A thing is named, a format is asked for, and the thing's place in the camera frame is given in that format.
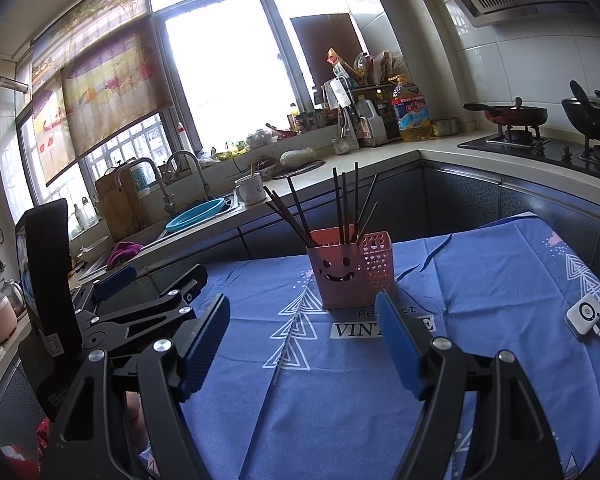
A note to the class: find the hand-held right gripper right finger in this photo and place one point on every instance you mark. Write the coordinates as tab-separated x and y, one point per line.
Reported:
400	345

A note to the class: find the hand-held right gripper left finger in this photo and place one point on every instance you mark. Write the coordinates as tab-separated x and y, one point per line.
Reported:
205	350

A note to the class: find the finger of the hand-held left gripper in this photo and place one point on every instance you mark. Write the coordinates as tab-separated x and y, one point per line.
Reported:
187	285
115	281

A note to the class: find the pink plastic utensil holder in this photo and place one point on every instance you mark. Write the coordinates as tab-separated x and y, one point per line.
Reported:
340	275

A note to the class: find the bunch of wooden chopsticks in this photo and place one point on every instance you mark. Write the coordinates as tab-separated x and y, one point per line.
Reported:
337	210

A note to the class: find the magenta cloth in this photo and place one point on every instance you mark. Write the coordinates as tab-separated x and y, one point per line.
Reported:
125	255

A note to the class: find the steel electric kettle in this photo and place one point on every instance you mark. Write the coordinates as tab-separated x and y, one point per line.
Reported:
12	296

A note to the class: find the steel kitchen sink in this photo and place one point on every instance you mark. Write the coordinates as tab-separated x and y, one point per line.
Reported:
150	240

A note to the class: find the blue plastic basin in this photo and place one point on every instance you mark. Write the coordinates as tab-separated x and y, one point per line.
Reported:
195	215

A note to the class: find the wooden cutting board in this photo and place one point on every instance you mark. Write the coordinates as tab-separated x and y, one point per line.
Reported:
120	205

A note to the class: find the blue printed tablecloth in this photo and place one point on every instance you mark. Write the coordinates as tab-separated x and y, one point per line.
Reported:
480	310

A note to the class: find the steel faucet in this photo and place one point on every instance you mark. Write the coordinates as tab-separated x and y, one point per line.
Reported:
162	185
200	172

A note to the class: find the white mug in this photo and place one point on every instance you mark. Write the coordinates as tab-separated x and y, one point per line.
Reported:
252	191

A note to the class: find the patterned ceramic bowl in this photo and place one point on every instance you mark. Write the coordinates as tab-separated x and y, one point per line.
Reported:
266	170

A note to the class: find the white bag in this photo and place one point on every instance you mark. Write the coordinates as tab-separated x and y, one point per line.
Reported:
297	157

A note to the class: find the printed window blind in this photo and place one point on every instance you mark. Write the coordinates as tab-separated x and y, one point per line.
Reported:
105	75

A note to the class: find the small glass jar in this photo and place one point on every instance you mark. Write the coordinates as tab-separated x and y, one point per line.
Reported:
341	146

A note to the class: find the white plastic jug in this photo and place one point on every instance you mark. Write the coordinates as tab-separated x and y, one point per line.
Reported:
371	127

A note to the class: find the small steel pot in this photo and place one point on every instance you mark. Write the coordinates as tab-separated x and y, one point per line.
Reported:
446	127

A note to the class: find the cooking oil bottle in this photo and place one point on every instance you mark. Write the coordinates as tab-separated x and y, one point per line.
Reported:
411	115

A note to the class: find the black gas stove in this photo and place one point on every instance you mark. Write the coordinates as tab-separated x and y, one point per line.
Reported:
540	150

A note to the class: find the red frying pan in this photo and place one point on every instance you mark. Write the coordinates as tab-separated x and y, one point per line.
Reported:
515	112

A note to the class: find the black wok with lid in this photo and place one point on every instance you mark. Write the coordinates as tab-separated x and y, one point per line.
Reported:
595	112

